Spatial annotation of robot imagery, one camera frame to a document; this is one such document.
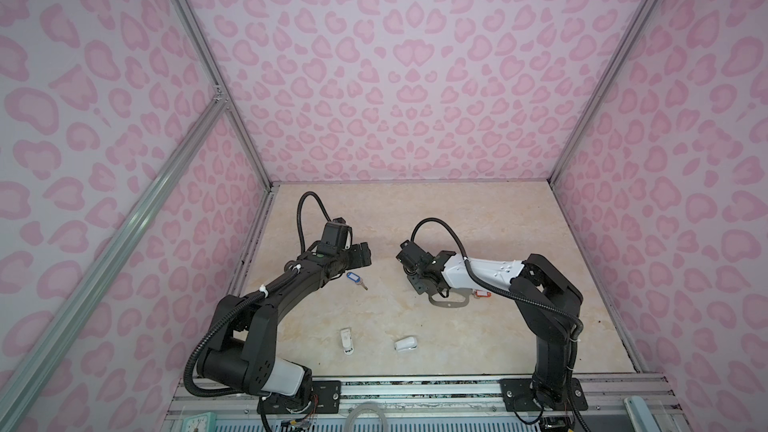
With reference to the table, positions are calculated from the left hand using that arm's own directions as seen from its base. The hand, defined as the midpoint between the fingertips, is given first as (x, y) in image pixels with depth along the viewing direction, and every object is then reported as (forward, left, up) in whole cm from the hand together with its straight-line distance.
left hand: (360, 249), depth 90 cm
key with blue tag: (-5, +2, -9) cm, 11 cm away
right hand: (-5, -19, -7) cm, 21 cm away
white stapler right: (-25, -14, -6) cm, 30 cm away
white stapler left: (-25, +3, -5) cm, 26 cm away
